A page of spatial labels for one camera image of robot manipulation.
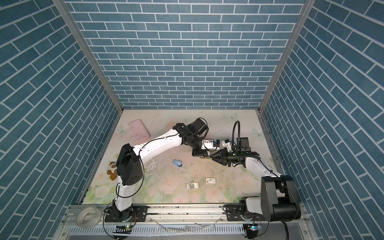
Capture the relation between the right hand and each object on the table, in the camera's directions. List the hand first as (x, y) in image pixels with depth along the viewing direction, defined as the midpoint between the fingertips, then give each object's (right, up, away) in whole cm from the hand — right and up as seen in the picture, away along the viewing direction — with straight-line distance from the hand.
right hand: (211, 156), depth 82 cm
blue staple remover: (-20, -6, +7) cm, 22 cm away
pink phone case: (-51, +13, +26) cm, 58 cm away
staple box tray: (-10, -17, +1) cm, 19 cm away
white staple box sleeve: (0, -14, +1) cm, 14 cm away
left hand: (-2, +3, 0) cm, 3 cm away
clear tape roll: (-62, -29, -8) cm, 69 cm away
